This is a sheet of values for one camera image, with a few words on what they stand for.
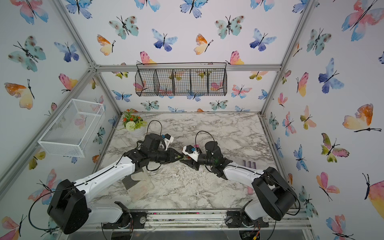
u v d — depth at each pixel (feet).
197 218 2.48
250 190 2.67
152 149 2.09
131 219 2.38
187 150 2.19
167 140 2.47
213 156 2.16
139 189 2.76
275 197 1.42
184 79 3.21
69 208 1.31
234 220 2.42
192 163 2.33
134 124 3.04
